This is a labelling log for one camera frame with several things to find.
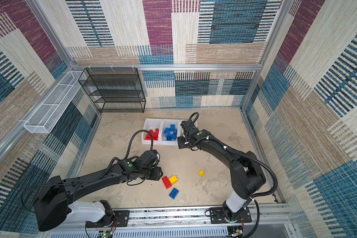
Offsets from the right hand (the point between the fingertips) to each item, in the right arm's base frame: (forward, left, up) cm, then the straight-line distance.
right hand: (184, 143), depth 88 cm
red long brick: (+11, +20, -5) cm, 24 cm away
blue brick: (+18, +7, -8) cm, 21 cm away
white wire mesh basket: (+27, +84, +7) cm, 89 cm away
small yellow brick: (-14, -9, -10) cm, 20 cm away
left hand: (-15, +13, -3) cm, 21 cm away
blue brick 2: (+16, +12, -9) cm, 22 cm away
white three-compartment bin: (+18, +15, -3) cm, 24 cm away
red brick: (+10, +24, -7) cm, 27 cm away
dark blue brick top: (+9, +10, -7) cm, 15 cm away
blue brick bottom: (-24, +7, -11) cm, 28 cm away
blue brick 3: (+11, +7, -9) cm, 16 cm away
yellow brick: (-18, +7, -9) cm, 21 cm away
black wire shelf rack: (+43, +49, +7) cm, 66 cm away
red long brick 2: (-19, +11, -9) cm, 24 cm away
